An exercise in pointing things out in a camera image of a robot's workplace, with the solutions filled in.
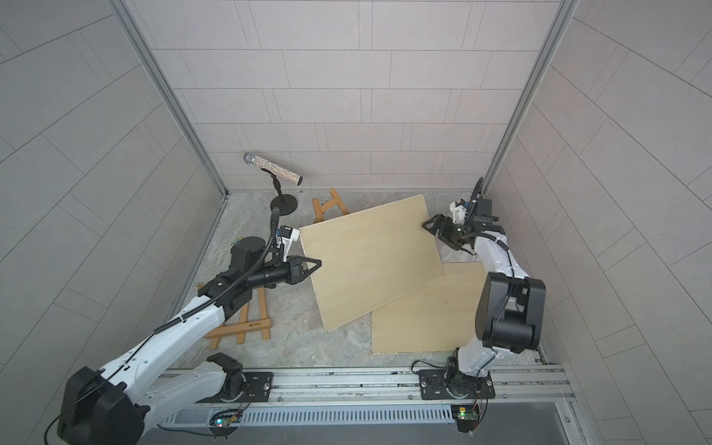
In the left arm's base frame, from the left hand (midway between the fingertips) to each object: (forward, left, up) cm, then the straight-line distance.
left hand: (323, 266), depth 74 cm
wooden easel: (-10, +17, -15) cm, 25 cm away
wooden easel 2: (+19, +3, +2) cm, 19 cm away
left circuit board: (-33, +21, -14) cm, 41 cm away
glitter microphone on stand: (+38, +21, -16) cm, 46 cm away
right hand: (+17, -33, -4) cm, 37 cm away
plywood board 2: (+5, -13, -3) cm, 14 cm away
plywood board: (-7, -35, -18) cm, 40 cm away
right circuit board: (-31, -37, -18) cm, 52 cm away
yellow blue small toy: (+20, +36, -17) cm, 45 cm away
